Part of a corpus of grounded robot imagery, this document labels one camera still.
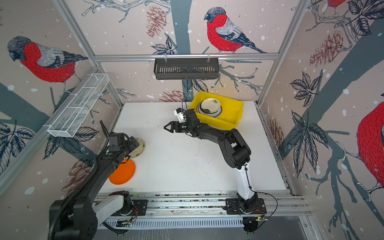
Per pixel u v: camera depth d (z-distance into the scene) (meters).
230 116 1.14
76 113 0.75
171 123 0.82
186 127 0.81
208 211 0.73
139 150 0.93
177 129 0.81
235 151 0.53
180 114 0.86
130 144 0.77
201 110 1.09
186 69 1.07
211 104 1.14
